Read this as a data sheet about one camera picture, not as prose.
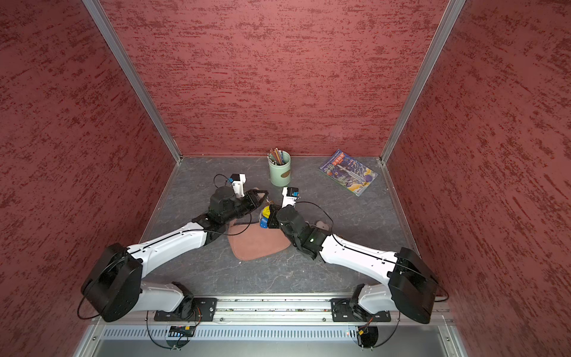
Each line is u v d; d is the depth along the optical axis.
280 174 1.02
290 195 0.67
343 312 0.73
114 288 0.41
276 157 1.03
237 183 0.76
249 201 0.72
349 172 1.14
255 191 0.79
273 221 0.67
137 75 0.88
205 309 0.74
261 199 0.77
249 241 0.85
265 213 0.80
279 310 0.76
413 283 0.41
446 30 0.76
